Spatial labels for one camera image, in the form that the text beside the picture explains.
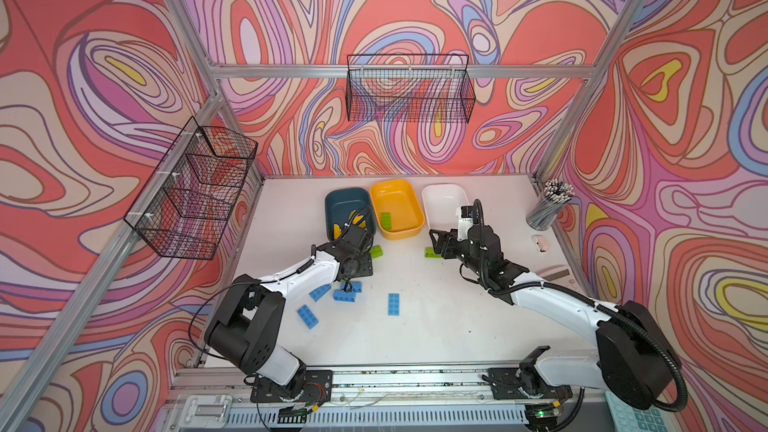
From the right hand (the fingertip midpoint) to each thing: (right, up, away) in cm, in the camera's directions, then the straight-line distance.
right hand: (441, 237), depth 86 cm
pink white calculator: (+37, -12, +5) cm, 40 cm away
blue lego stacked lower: (-29, -18, +1) cm, 34 cm away
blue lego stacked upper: (-25, -15, +3) cm, 29 cm away
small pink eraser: (+37, -4, +13) cm, 39 cm away
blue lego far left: (-36, -17, +2) cm, 40 cm away
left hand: (-23, -9, +5) cm, 25 cm away
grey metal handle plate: (-59, -39, -16) cm, 73 cm away
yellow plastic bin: (-12, +12, +26) cm, 31 cm away
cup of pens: (+37, +13, +6) cm, 39 cm away
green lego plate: (-16, +4, +18) cm, 24 cm away
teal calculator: (+39, -40, -18) cm, 59 cm away
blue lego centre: (-14, -20, +1) cm, 24 cm away
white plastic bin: (+4, +10, +22) cm, 25 cm away
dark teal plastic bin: (-33, +10, +26) cm, 43 cm away
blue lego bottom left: (-39, -22, -2) cm, 45 cm away
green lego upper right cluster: (-19, -6, +12) cm, 24 cm away
